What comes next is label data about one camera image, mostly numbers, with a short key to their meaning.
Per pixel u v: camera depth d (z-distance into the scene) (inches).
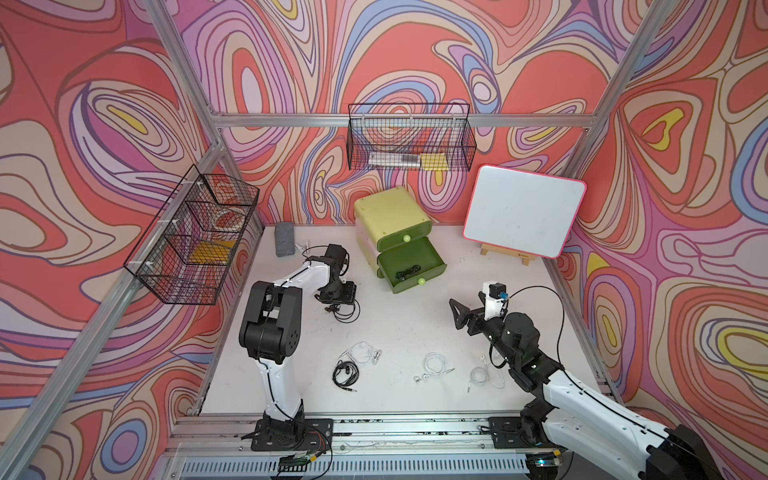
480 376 32.8
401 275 37.1
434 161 35.8
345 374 32.7
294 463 28.2
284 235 45.3
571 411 20.8
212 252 28.2
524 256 41.2
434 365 33.8
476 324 27.8
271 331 20.4
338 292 33.2
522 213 40.9
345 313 37.1
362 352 34.5
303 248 43.7
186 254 28.3
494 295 26.5
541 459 28.3
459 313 29.1
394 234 35.1
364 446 28.4
